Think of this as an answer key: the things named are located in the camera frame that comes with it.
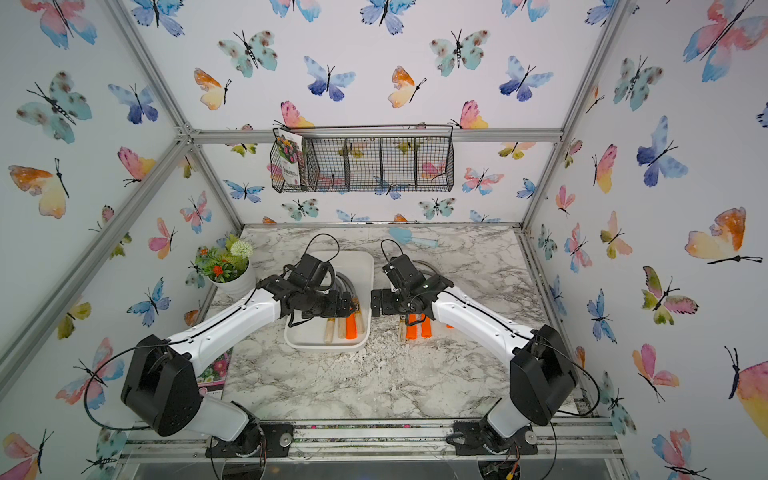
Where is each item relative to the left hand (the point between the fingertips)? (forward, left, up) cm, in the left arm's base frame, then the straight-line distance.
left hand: (345, 307), depth 84 cm
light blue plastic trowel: (+38, -19, -12) cm, 44 cm away
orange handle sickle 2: (-3, -19, -10) cm, 22 cm away
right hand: (0, -12, +3) cm, 12 cm away
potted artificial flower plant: (+13, +36, +2) cm, 38 cm away
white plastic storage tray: (-3, +12, -11) cm, 17 cm away
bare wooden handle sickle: (-4, +6, -11) cm, 14 cm away
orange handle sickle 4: (-1, -31, -12) cm, 33 cm away
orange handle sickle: (-2, -1, -10) cm, 10 cm away
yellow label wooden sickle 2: (-2, -16, -10) cm, 19 cm away
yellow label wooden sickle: (-2, +2, -10) cm, 10 cm away
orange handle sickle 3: (-1, -23, -12) cm, 26 cm away
